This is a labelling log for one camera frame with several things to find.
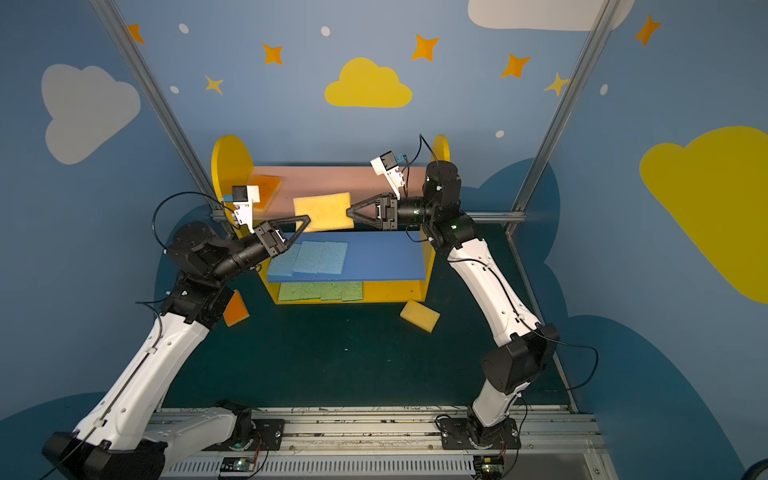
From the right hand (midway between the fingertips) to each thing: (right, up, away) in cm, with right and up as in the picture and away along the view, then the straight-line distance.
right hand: (350, 213), depth 59 cm
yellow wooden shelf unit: (-3, -4, +41) cm, 41 cm away
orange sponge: (+18, -28, +37) cm, 50 cm away
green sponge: (-25, -21, +39) cm, 51 cm away
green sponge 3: (-12, -20, +40) cm, 46 cm away
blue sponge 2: (-12, -9, +34) cm, 37 cm away
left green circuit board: (-29, -59, +12) cm, 67 cm away
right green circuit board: (+32, -60, +13) cm, 70 cm away
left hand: (-9, -1, -1) cm, 9 cm away
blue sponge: (-19, -14, +31) cm, 39 cm away
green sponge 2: (-19, -20, +40) cm, 49 cm away
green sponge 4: (-5, -21, +41) cm, 46 cm away
